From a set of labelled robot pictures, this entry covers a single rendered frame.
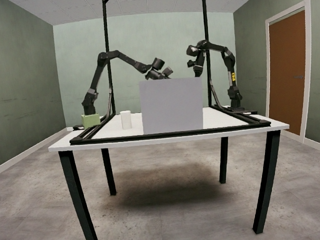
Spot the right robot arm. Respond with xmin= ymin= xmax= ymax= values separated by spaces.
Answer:
xmin=81 ymin=50 xmax=173 ymax=116

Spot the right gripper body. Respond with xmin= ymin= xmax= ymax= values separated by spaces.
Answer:
xmin=154 ymin=72 xmax=168 ymax=80

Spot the white cylinder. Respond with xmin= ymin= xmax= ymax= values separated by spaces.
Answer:
xmin=120 ymin=111 xmax=132 ymax=130

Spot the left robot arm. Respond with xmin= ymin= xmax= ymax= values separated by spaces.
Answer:
xmin=186 ymin=39 xmax=243 ymax=108

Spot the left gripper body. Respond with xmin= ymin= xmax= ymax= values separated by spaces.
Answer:
xmin=193 ymin=57 xmax=205 ymax=71

